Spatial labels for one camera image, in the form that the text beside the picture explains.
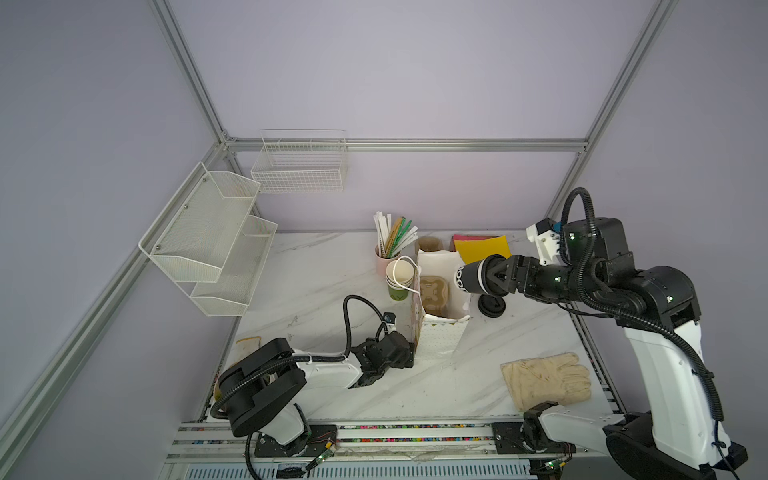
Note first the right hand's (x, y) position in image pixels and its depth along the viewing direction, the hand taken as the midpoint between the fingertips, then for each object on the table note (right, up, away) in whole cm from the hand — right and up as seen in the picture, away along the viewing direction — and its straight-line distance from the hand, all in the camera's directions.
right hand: (495, 275), depth 58 cm
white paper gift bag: (-8, -16, +17) cm, 25 cm away
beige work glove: (+26, -31, +26) cm, 48 cm away
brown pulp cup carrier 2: (-6, +9, +56) cm, 57 cm away
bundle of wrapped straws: (-20, +11, +41) cm, 47 cm away
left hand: (-19, -23, +30) cm, 43 cm away
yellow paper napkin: (+11, +7, +56) cm, 58 cm away
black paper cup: (-3, -1, +8) cm, 9 cm away
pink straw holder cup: (-24, +2, +42) cm, 49 cm away
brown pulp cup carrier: (-7, -8, +34) cm, 36 cm away
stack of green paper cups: (-18, -2, +37) cm, 42 cm away
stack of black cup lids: (+12, -12, +39) cm, 42 cm away
